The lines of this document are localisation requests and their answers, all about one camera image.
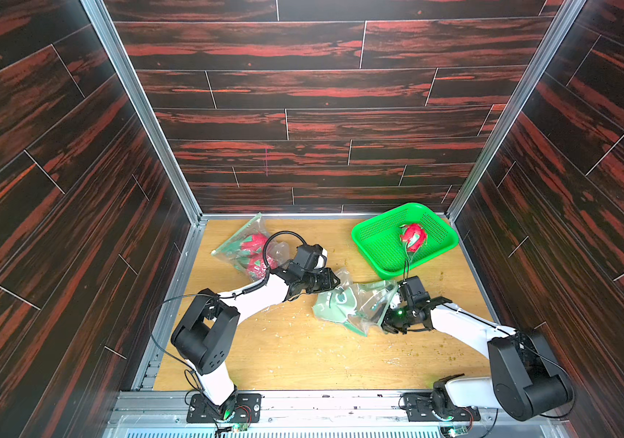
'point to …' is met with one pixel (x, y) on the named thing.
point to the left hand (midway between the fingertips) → (341, 282)
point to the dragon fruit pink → (414, 236)
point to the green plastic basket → (378, 239)
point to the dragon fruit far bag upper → (255, 244)
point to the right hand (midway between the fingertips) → (375, 321)
